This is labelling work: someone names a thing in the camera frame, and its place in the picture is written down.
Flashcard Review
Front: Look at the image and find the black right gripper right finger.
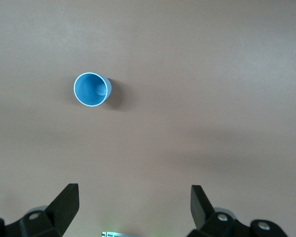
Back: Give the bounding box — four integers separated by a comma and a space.
186, 185, 290, 237

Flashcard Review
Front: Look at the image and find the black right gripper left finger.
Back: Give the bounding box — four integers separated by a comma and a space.
0, 183, 80, 237

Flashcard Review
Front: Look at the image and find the blue plastic cup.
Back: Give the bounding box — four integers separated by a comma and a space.
73, 72, 112, 108

